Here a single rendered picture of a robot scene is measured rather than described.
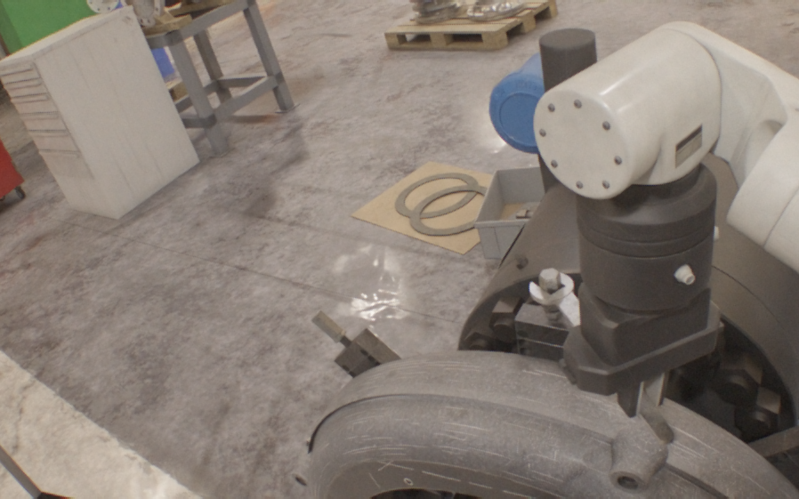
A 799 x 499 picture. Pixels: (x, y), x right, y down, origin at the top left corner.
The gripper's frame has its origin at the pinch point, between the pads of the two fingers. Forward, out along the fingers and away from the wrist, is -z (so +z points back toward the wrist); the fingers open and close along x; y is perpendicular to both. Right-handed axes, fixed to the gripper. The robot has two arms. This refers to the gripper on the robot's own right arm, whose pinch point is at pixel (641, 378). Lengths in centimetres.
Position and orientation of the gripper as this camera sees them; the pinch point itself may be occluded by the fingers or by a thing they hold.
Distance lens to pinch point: 53.7
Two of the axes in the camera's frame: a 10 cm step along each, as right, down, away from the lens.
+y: 2.6, 5.1, -8.2
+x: -9.4, 3.2, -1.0
